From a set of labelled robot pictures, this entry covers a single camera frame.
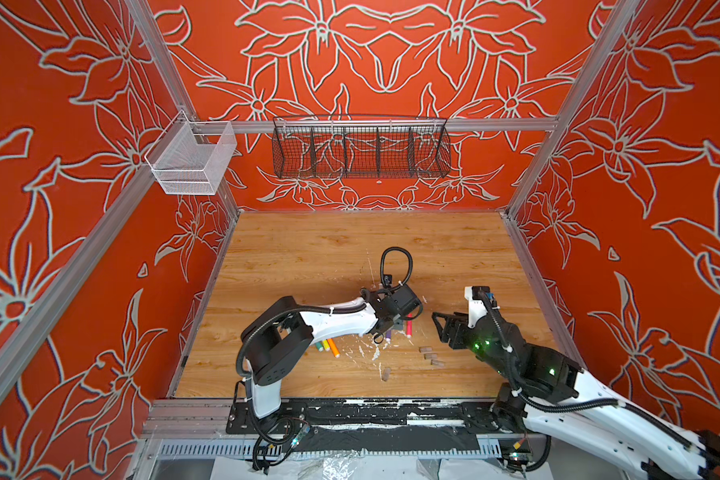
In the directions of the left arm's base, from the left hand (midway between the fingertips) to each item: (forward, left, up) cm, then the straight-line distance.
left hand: (393, 313), depth 87 cm
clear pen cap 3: (-13, -12, -4) cm, 18 cm away
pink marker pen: (-2, -5, -3) cm, 6 cm away
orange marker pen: (-10, +17, -3) cm, 20 cm away
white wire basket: (+37, +66, +27) cm, 81 cm away
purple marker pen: (-5, +1, -4) cm, 7 cm away
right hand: (-7, -9, +14) cm, 18 cm away
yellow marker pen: (-10, +19, -3) cm, 22 cm away
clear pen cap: (-16, +2, -4) cm, 17 cm away
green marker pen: (-10, +21, -3) cm, 24 cm away
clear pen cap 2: (-9, -9, -3) cm, 13 cm away
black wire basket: (+46, +13, +27) cm, 55 cm away
